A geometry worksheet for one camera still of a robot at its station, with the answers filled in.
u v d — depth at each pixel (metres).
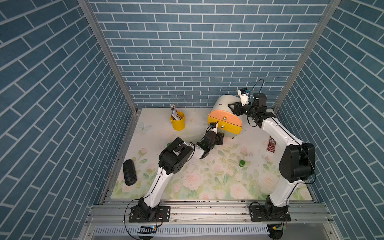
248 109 0.76
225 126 0.94
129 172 0.85
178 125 1.04
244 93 0.77
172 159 0.58
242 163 0.89
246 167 0.91
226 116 0.88
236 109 0.80
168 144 0.62
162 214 0.73
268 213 0.67
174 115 0.94
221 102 0.94
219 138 0.91
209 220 0.73
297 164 0.49
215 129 0.91
